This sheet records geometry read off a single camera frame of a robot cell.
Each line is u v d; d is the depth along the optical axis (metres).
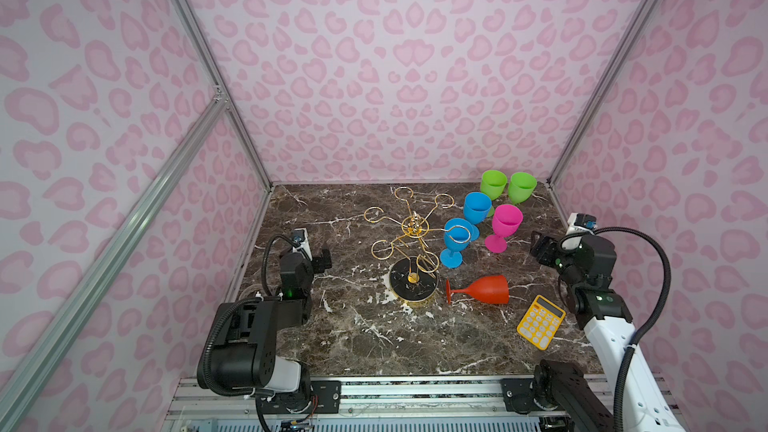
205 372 0.40
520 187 0.98
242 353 0.44
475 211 0.92
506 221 0.91
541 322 0.84
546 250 0.68
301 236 0.79
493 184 1.00
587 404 0.54
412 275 0.92
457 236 0.93
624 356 0.46
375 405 0.72
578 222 0.66
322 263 0.83
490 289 0.87
